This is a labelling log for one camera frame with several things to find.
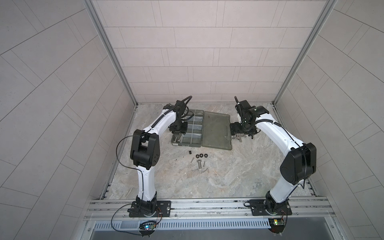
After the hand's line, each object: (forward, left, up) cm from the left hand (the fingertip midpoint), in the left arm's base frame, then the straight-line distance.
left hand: (186, 130), depth 92 cm
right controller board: (-47, -44, -7) cm, 65 cm away
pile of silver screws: (-20, -9, -7) cm, 23 cm away
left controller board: (-48, +15, -4) cm, 51 cm away
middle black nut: (-14, -9, -7) cm, 18 cm away
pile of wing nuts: (-1, -34, -6) cm, 35 cm away
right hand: (-4, -30, +5) cm, 31 cm away
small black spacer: (-12, -2, -7) cm, 14 cm away
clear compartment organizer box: (-1, -4, -6) cm, 7 cm away
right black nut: (-14, -12, -7) cm, 19 cm away
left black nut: (-14, -7, -7) cm, 17 cm away
